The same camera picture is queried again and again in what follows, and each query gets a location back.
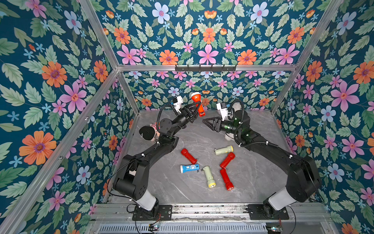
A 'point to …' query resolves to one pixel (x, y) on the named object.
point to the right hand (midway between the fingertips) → (208, 117)
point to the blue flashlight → (189, 167)
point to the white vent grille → (239, 228)
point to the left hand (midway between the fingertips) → (201, 105)
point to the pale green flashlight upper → (225, 149)
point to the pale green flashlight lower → (211, 182)
